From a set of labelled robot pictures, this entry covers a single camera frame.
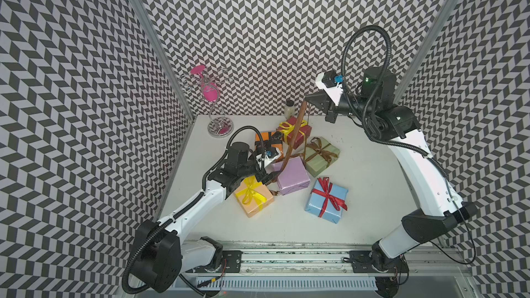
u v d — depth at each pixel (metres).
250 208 0.79
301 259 0.75
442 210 0.39
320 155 0.95
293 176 0.87
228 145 0.61
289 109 1.20
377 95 0.45
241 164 0.65
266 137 0.99
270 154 0.66
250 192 0.83
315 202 0.81
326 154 0.95
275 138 0.99
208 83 1.05
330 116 0.56
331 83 0.47
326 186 0.83
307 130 1.04
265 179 0.70
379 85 0.43
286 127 1.06
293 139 1.02
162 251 0.39
